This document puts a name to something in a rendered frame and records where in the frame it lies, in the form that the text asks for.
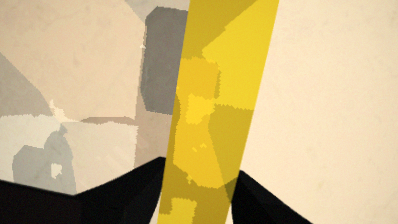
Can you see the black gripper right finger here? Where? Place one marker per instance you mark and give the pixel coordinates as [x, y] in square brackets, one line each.
[252, 203]

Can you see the yellow bar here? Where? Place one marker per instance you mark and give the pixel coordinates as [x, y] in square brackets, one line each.
[224, 52]

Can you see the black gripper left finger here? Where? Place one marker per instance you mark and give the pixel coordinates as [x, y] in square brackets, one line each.
[129, 199]

